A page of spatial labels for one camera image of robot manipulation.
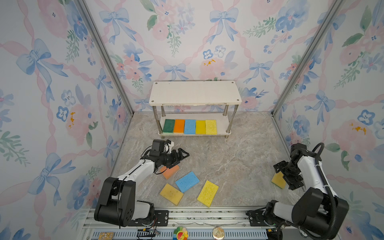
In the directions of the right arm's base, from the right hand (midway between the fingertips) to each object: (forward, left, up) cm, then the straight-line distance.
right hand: (281, 176), depth 80 cm
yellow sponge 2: (+32, +36, +1) cm, 48 cm away
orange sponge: (+33, +58, +2) cm, 67 cm away
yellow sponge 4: (0, 0, -4) cm, 4 cm away
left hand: (+10, +53, +3) cm, 54 cm away
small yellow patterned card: (-27, +87, -5) cm, 92 cm away
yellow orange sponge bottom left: (-9, +59, -5) cm, 60 cm away
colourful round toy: (-26, +53, -5) cm, 59 cm away
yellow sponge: (+33, +43, +1) cm, 55 cm away
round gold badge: (-25, +35, -7) cm, 44 cm away
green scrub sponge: (+33, +65, +3) cm, 73 cm away
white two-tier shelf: (+35, +35, +28) cm, 57 cm away
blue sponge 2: (-2, +51, -5) cm, 51 cm away
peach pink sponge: (+3, +62, -4) cm, 62 cm away
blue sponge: (+32, +51, +2) cm, 60 cm away
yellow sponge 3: (-8, +39, -5) cm, 41 cm away
